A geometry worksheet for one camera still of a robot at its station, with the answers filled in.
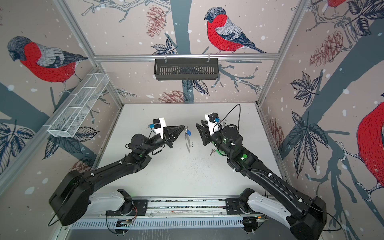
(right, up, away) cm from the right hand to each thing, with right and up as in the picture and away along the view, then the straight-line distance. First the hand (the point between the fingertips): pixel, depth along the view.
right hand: (197, 124), depth 67 cm
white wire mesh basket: (-63, +6, +7) cm, 64 cm away
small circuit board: (-36, -48, +4) cm, 60 cm away
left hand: (-6, -1, -4) cm, 7 cm away
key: (+11, -19, +27) cm, 35 cm away
